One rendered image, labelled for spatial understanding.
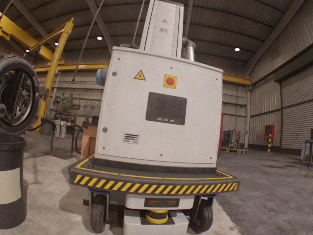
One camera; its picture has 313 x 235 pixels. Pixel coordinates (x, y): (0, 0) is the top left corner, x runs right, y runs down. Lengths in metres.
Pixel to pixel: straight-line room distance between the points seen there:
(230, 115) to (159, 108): 12.20
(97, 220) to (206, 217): 0.46
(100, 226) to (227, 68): 13.79
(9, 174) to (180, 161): 0.70
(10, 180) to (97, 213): 0.37
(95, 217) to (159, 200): 0.26
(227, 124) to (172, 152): 11.97
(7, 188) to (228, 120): 12.58
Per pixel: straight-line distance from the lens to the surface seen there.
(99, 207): 0.63
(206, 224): 0.73
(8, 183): 0.66
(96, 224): 0.65
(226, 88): 13.08
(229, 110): 12.71
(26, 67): 1.63
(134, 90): 0.62
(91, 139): 1.71
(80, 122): 8.00
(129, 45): 1.77
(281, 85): 10.31
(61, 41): 5.84
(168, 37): 1.31
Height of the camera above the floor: 0.48
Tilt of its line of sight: 6 degrees up
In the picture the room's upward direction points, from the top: 7 degrees clockwise
